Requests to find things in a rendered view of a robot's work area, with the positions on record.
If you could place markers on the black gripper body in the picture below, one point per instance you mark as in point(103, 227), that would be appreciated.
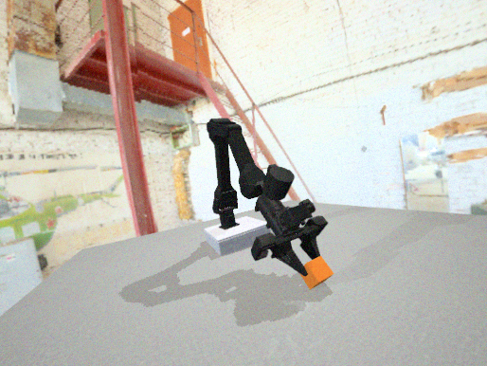
point(269, 241)

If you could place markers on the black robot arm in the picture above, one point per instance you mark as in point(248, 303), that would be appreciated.
point(269, 188)

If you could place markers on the orange block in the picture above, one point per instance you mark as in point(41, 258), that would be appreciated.
point(318, 271)

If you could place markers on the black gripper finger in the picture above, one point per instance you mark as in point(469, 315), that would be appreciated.
point(309, 245)
point(285, 253)

